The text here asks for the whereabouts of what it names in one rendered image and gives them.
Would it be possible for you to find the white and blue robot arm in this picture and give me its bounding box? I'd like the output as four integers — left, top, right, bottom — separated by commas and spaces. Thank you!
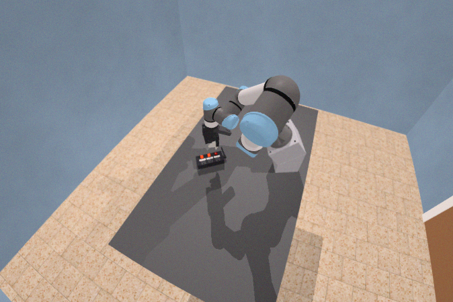
203, 75, 300, 157

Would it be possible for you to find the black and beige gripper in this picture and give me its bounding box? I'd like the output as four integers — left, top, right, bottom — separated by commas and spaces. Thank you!
202, 124, 219, 150

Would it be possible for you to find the black power strip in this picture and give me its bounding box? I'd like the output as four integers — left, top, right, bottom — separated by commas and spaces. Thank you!
196, 151, 226, 169

